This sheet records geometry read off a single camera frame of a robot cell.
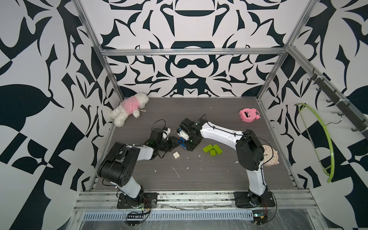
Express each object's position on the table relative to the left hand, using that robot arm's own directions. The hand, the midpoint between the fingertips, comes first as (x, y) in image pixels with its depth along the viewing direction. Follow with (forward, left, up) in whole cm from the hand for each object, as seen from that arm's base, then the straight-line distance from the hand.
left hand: (180, 140), depth 91 cm
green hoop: (+8, -67, +21) cm, 71 cm away
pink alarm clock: (+19, -50, -1) cm, 53 cm away
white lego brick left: (-8, +3, -4) cm, 9 cm away
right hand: (-3, -5, 0) cm, 6 cm away
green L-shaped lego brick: (-5, -20, -4) cm, 21 cm away
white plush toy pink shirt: (+26, +35, +4) cm, 44 cm away
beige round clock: (-10, -52, -2) cm, 53 cm away
